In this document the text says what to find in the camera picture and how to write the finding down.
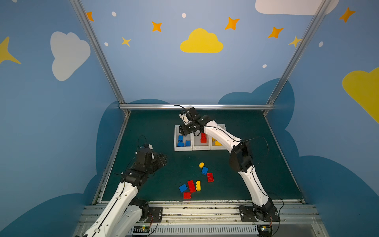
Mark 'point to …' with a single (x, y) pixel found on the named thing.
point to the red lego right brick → (210, 177)
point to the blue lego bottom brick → (183, 187)
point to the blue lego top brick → (180, 144)
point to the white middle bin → (196, 144)
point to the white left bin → (189, 137)
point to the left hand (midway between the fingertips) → (164, 157)
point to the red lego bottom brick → (187, 195)
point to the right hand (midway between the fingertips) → (183, 127)
